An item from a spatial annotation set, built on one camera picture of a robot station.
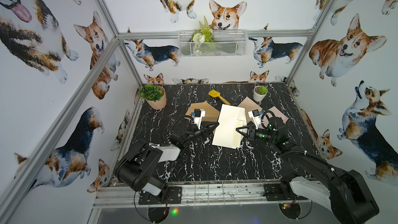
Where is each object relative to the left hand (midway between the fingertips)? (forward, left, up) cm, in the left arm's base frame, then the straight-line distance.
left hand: (220, 123), depth 76 cm
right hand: (-2, -8, -2) cm, 9 cm away
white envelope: (-3, -3, -5) cm, 7 cm away
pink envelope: (+19, -42, -22) cm, 51 cm away
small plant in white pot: (+29, -29, -11) cm, 42 cm away
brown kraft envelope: (+16, +4, -17) cm, 24 cm away
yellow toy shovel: (+36, 0, -20) cm, 41 cm away
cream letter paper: (+25, -23, -20) cm, 39 cm away
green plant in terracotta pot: (+24, +38, -6) cm, 45 cm away
